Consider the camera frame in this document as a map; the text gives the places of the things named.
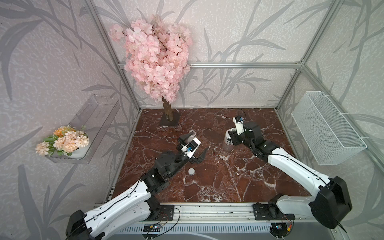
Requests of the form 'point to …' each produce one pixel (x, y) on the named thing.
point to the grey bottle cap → (191, 171)
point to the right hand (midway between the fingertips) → (231, 130)
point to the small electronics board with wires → (151, 228)
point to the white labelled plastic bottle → (228, 146)
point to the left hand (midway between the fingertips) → (199, 139)
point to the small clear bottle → (193, 134)
